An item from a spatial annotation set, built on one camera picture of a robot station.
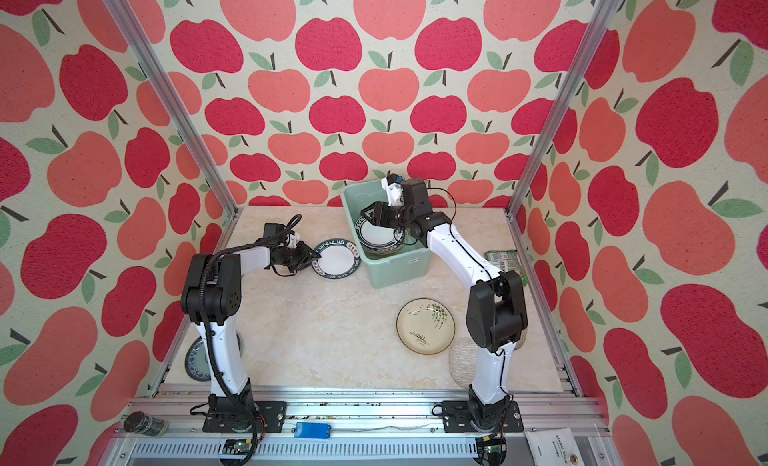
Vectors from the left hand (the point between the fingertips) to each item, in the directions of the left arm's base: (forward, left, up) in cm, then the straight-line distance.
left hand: (323, 257), depth 104 cm
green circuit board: (-54, +15, -4) cm, 56 cm away
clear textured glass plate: (-35, -43, -3) cm, 56 cm away
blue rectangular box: (-52, -4, 0) cm, 52 cm away
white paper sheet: (-56, -60, -1) cm, 82 cm away
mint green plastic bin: (-14, -22, +12) cm, 28 cm away
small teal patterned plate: (-34, +32, -3) cm, 47 cm away
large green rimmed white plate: (+7, -19, +1) cm, 20 cm away
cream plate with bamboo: (-25, -34, -2) cm, 42 cm away
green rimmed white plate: (+3, -5, -6) cm, 8 cm away
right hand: (-1, -18, +24) cm, 30 cm away
